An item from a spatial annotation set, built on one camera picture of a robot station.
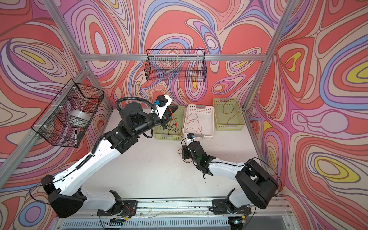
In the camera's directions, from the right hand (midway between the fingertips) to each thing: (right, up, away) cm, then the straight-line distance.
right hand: (184, 149), depth 88 cm
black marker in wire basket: (-56, +8, -16) cm, 58 cm away
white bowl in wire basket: (-55, +20, -15) cm, 60 cm away
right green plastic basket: (+36, +23, +27) cm, 50 cm away
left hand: (-3, +24, -29) cm, 38 cm away
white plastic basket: (+11, +18, +23) cm, 32 cm away
